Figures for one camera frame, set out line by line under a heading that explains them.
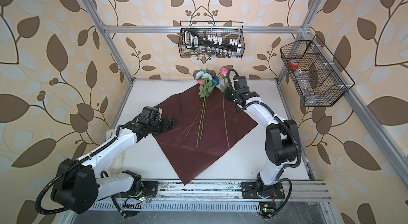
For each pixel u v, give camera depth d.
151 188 0.75
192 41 0.87
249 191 0.73
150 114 0.67
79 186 0.40
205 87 1.11
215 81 1.15
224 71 0.93
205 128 0.95
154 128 0.70
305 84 0.74
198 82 1.17
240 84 0.71
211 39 0.83
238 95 0.69
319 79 0.74
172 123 0.77
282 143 0.47
